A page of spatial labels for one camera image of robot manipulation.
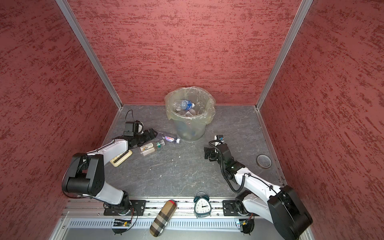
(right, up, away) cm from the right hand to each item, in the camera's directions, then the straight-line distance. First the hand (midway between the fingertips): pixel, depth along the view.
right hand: (210, 150), depth 87 cm
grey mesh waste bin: (-12, +16, -8) cm, 21 cm away
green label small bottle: (-33, +2, +7) cm, 33 cm away
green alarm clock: (-5, -24, -16) cm, 29 cm away
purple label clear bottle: (-25, +6, +8) cm, 27 cm away
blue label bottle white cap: (-17, +28, +11) cm, 35 cm away
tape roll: (+34, -8, +5) cm, 36 cm away
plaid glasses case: (-25, -28, -18) cm, 42 cm away
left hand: (-36, +6, +7) cm, 38 cm away
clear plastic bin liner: (-12, +26, +11) cm, 31 cm away
